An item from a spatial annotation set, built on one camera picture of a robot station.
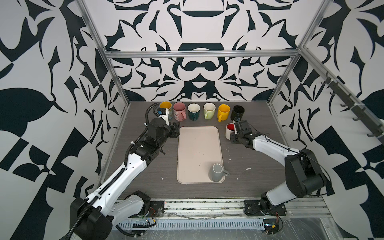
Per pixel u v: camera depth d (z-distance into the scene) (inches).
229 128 36.8
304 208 30.0
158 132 21.8
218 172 30.0
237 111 41.2
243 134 28.1
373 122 21.0
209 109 41.2
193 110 40.9
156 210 29.1
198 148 37.8
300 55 35.3
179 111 40.1
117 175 17.6
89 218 14.6
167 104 41.5
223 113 40.9
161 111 25.4
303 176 17.7
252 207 29.3
